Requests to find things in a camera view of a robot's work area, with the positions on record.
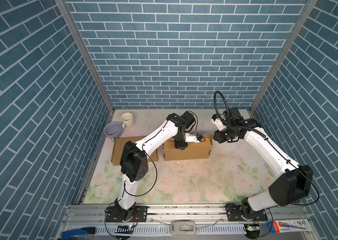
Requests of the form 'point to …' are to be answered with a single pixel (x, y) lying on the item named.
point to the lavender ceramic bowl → (112, 130)
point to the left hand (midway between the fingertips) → (182, 144)
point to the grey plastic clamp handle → (183, 228)
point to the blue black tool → (84, 233)
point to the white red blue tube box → (289, 226)
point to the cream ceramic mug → (128, 118)
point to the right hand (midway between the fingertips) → (214, 135)
